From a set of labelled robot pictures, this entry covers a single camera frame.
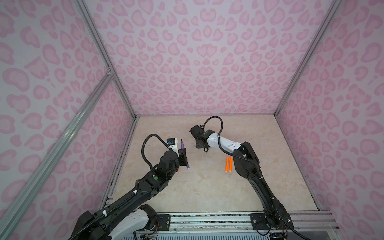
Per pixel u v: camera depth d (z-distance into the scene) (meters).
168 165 0.57
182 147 0.78
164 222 0.73
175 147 0.69
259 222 0.73
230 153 0.58
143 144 0.55
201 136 0.78
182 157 0.69
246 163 0.55
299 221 0.74
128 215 0.58
